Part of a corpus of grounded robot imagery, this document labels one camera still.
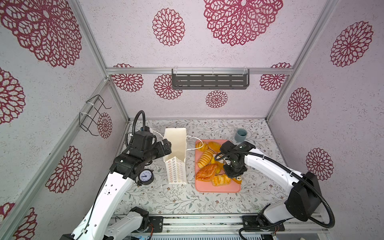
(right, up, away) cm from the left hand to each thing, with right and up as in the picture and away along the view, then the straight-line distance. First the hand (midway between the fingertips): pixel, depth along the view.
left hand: (163, 149), depth 72 cm
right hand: (+35, -14, +8) cm, 38 cm away
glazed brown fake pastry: (+23, -15, +12) cm, 30 cm away
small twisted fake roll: (+29, -19, +12) cm, 37 cm away
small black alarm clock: (-13, -18, +16) cm, 27 cm away
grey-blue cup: (+48, +6, +32) cm, 58 cm away
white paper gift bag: (+7, -5, -2) cm, 8 cm away
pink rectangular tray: (+21, -8, +21) cm, 31 cm away
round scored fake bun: (+19, 0, +28) cm, 34 cm away
